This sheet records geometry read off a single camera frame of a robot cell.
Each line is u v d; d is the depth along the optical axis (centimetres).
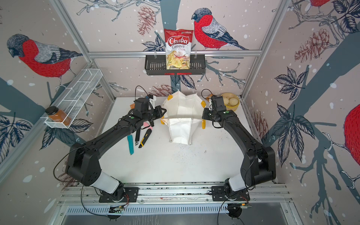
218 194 73
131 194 73
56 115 60
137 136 95
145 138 95
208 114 74
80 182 44
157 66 95
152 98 77
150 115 71
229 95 118
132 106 114
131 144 92
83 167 43
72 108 68
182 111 107
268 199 72
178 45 85
